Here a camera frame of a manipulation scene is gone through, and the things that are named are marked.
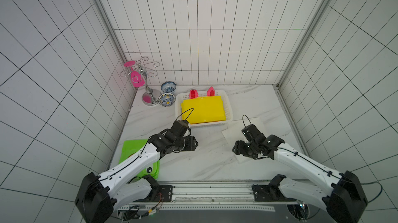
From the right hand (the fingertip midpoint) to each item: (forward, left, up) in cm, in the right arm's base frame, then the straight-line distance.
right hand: (232, 151), depth 81 cm
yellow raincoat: (+26, +16, +1) cm, 31 cm away
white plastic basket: (+34, +3, +3) cm, 34 cm away
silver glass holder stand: (+38, +57, -3) cm, 68 cm away
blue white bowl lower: (+37, +44, -4) cm, 58 cm away
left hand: (-1, +22, +5) cm, 22 cm away
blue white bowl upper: (+50, +46, -3) cm, 68 cm away
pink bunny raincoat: (+37, +24, +4) cm, 44 cm away
